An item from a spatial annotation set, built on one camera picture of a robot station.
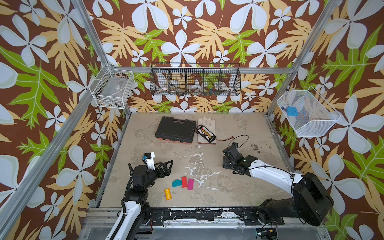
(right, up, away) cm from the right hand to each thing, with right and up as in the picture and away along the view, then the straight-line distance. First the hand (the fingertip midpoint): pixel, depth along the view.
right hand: (226, 161), depth 89 cm
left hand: (-35, +2, -7) cm, 36 cm away
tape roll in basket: (-18, +47, +10) cm, 51 cm away
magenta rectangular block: (-22, -13, -3) cm, 25 cm away
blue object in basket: (+38, +30, -3) cm, 49 cm away
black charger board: (-10, +16, +15) cm, 24 cm away
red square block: (-25, -12, -3) cm, 28 cm away
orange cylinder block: (-34, -16, -8) cm, 39 cm away
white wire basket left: (-68, +44, -3) cm, 81 cm away
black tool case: (-32, +19, +16) cm, 41 cm away
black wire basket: (-19, +53, +9) cm, 57 cm away
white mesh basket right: (+45, +28, -7) cm, 53 cm away
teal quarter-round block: (-30, -12, -4) cm, 32 cm away
